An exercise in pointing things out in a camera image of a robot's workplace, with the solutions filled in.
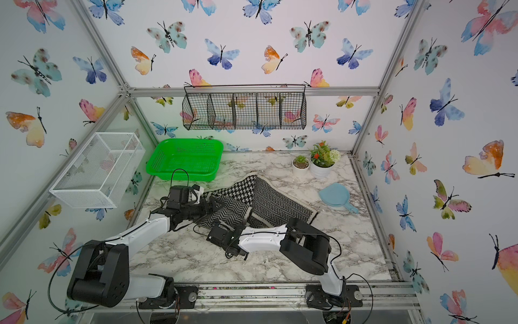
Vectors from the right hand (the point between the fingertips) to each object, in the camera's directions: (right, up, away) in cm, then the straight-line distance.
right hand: (238, 231), depth 87 cm
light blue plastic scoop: (+48, +14, +15) cm, 52 cm away
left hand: (-8, +11, 0) cm, 13 cm away
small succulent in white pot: (+30, +29, +17) cm, 45 cm away
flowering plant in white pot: (+39, +32, +9) cm, 51 cm away
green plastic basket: (-27, +34, +31) cm, 53 cm away
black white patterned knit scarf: (+7, +11, +11) cm, 17 cm away
